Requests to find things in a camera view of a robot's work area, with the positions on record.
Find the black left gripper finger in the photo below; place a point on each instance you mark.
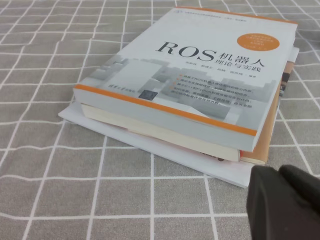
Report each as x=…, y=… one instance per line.
x=283, y=204

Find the orange covered book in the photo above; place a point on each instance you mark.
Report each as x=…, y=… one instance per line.
x=260, y=154

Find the white paper sheets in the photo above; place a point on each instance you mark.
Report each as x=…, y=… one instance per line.
x=236, y=173

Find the cream paged middle book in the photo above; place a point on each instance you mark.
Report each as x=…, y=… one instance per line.
x=160, y=133

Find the white ROS robotics book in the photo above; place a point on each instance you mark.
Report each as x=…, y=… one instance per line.
x=202, y=73

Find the grey checkered tablecloth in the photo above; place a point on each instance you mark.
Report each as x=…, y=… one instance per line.
x=61, y=181

